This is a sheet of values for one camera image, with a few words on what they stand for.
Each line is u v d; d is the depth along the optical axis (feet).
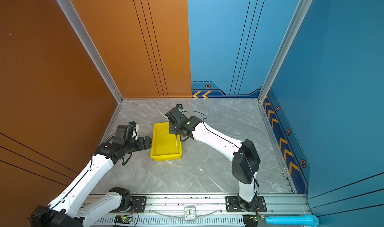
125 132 1.99
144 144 2.34
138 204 2.43
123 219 2.31
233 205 2.38
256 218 2.28
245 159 1.43
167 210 2.38
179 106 2.36
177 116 1.99
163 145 3.08
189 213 2.28
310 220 2.16
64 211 1.27
